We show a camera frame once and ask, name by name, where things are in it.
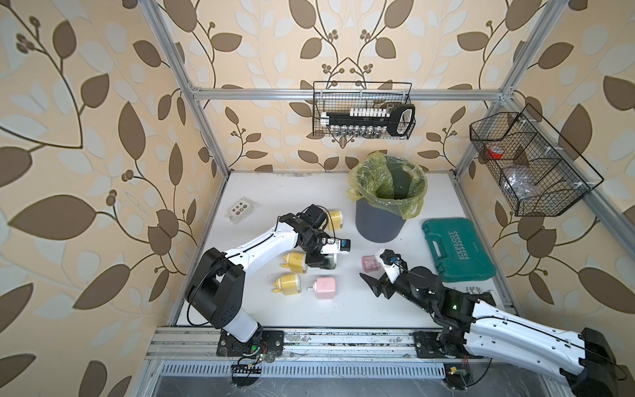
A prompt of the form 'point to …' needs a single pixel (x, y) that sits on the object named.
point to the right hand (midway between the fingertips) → (371, 263)
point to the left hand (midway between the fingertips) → (325, 251)
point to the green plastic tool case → (457, 250)
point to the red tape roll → (495, 152)
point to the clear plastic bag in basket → (520, 185)
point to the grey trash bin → (375, 223)
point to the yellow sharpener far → (336, 217)
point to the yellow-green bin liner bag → (388, 181)
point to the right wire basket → (538, 173)
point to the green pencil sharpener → (330, 261)
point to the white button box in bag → (242, 209)
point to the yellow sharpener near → (288, 284)
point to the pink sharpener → (325, 288)
